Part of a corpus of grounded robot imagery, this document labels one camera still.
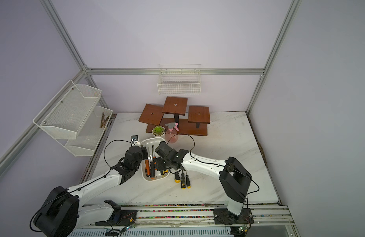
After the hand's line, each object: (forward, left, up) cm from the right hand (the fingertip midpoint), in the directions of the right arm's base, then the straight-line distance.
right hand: (160, 166), depth 82 cm
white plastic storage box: (+14, +8, +4) cm, 17 cm away
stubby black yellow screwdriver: (-5, -9, -6) cm, 12 cm away
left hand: (+11, +12, +3) cm, 17 cm away
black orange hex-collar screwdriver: (+2, +6, -3) cm, 7 cm away
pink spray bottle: (+24, -5, -1) cm, 24 cm away
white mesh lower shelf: (+17, +48, +4) cm, 51 cm away
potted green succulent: (+25, +4, +1) cm, 25 cm away
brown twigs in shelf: (+31, +41, +6) cm, 52 cm away
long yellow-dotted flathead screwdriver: (-6, -13, -7) cm, 16 cm away
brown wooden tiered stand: (+30, -19, +5) cm, 36 cm away
